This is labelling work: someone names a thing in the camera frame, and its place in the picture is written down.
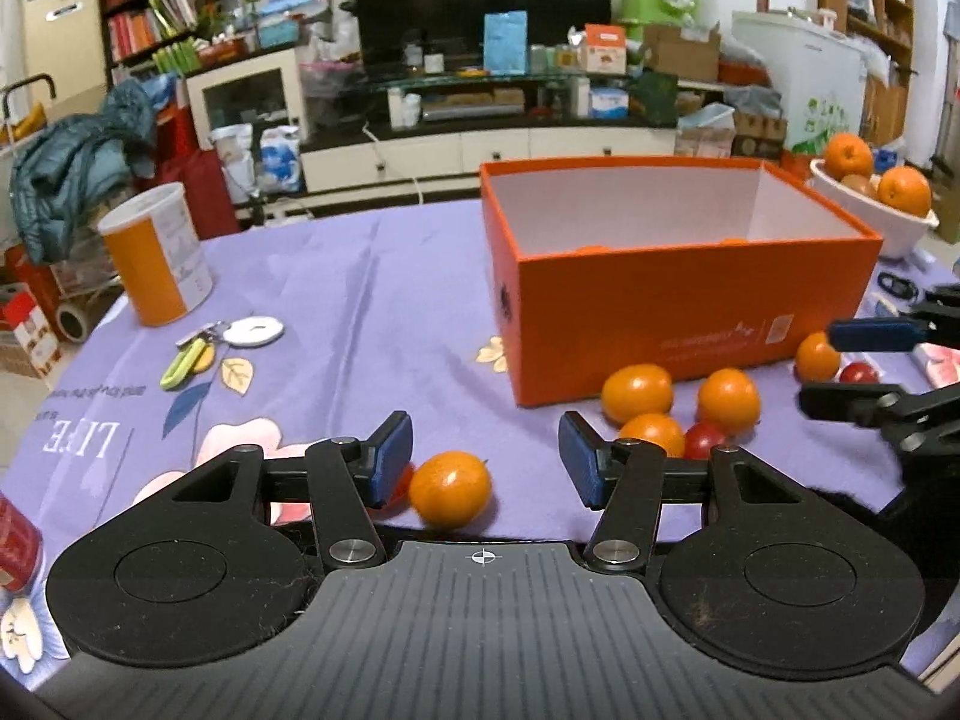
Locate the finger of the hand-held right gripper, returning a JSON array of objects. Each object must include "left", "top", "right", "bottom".
[
  {"left": 799, "top": 381, "right": 960, "bottom": 458},
  {"left": 827, "top": 286, "right": 960, "bottom": 353}
]

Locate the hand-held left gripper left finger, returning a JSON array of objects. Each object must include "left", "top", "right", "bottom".
[{"left": 127, "top": 411, "right": 416, "bottom": 572}]

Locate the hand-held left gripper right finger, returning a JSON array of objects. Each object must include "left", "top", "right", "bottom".
[{"left": 557, "top": 410, "right": 852, "bottom": 573}]

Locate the orange cardboard box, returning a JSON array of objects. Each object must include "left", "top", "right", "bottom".
[{"left": 478, "top": 156, "right": 886, "bottom": 407}]

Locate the white plastic fruit bowl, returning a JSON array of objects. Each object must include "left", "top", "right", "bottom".
[{"left": 808, "top": 157, "right": 940, "bottom": 256}]

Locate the orange in white bowl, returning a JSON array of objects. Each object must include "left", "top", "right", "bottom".
[
  {"left": 823, "top": 133, "right": 875, "bottom": 181},
  {"left": 877, "top": 166, "right": 933, "bottom": 217}
]

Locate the purple floral tablecloth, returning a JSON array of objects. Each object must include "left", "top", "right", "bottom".
[{"left": 0, "top": 199, "right": 960, "bottom": 691}]

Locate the white round tag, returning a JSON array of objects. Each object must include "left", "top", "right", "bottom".
[{"left": 223, "top": 315, "right": 286, "bottom": 348}]

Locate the stack of brown cartons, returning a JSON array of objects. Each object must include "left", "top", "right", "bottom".
[{"left": 731, "top": 109, "right": 788, "bottom": 162}]

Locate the white chest freezer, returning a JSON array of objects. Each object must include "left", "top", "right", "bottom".
[{"left": 731, "top": 9, "right": 875, "bottom": 158}]

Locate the pink pack with lid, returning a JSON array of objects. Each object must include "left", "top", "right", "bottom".
[{"left": 675, "top": 103, "right": 737, "bottom": 160}]

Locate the white power strip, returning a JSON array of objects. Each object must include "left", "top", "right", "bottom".
[{"left": 255, "top": 199, "right": 312, "bottom": 226}]

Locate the orange and white canister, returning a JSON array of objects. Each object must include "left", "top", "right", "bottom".
[{"left": 97, "top": 181, "right": 215, "bottom": 328}]

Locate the blue and white plastic pack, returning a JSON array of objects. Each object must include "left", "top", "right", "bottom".
[{"left": 259, "top": 124, "right": 305, "bottom": 194}]

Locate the white television stand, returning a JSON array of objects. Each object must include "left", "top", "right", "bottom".
[{"left": 300, "top": 71, "right": 740, "bottom": 196}]

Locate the dark green bag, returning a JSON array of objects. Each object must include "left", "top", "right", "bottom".
[{"left": 628, "top": 71, "right": 680, "bottom": 128}]

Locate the red shopping bag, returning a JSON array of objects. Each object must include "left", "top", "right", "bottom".
[{"left": 135, "top": 101, "right": 241, "bottom": 241}]

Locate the brown cardboard box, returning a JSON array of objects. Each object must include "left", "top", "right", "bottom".
[{"left": 645, "top": 22, "right": 722, "bottom": 83}]

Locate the white plastic bag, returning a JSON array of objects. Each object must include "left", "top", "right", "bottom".
[{"left": 210, "top": 124, "right": 257, "bottom": 203}]

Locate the wooden bookshelf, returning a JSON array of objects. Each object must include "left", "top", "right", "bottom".
[{"left": 816, "top": 0, "right": 920, "bottom": 143}]

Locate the shopping trolley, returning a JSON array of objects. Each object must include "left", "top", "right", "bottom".
[{"left": 0, "top": 73, "right": 128, "bottom": 338}]

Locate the white bottle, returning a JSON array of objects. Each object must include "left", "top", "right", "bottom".
[{"left": 386, "top": 86, "right": 422, "bottom": 128}]

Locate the red carton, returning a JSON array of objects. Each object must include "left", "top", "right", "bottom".
[{"left": 0, "top": 289, "right": 61, "bottom": 380}]

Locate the red soda can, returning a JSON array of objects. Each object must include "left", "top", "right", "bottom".
[{"left": 0, "top": 493, "right": 46, "bottom": 593}]

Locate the orange and white carton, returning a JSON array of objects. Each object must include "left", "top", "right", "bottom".
[{"left": 581, "top": 24, "right": 627, "bottom": 76}]

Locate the clear plastic bag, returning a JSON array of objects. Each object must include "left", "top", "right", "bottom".
[{"left": 300, "top": 15, "right": 365, "bottom": 98}]

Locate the white cabinet with glass door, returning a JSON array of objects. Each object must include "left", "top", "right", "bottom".
[{"left": 184, "top": 52, "right": 310, "bottom": 158}]

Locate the blue paper bag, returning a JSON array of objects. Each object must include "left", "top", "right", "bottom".
[{"left": 482, "top": 11, "right": 528, "bottom": 76}]

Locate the blue down jacket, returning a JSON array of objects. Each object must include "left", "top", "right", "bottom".
[{"left": 9, "top": 77, "right": 160, "bottom": 265}]

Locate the dark bookshelf with books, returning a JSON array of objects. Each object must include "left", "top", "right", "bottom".
[{"left": 97, "top": 0, "right": 207, "bottom": 87}]

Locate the cream standing air conditioner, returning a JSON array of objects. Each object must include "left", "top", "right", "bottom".
[{"left": 22, "top": 0, "right": 106, "bottom": 121}]

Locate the white power cable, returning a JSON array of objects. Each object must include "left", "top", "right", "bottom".
[{"left": 362, "top": 122, "right": 425, "bottom": 207}]

